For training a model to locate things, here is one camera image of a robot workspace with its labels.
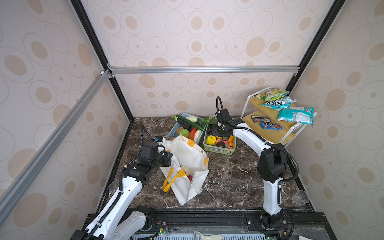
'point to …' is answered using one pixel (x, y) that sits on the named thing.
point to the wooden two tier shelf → (282, 127)
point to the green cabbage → (183, 132)
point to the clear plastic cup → (300, 197)
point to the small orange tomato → (230, 144)
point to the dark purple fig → (221, 143)
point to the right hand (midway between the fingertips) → (216, 131)
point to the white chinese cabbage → (197, 134)
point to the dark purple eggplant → (183, 124)
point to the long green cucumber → (190, 122)
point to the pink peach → (225, 142)
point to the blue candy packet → (266, 125)
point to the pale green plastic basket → (228, 150)
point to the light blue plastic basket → (173, 131)
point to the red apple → (190, 177)
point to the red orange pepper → (192, 134)
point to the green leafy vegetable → (204, 120)
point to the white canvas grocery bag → (185, 153)
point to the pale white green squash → (193, 119)
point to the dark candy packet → (261, 119)
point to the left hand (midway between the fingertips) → (175, 152)
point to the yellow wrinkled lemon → (211, 140)
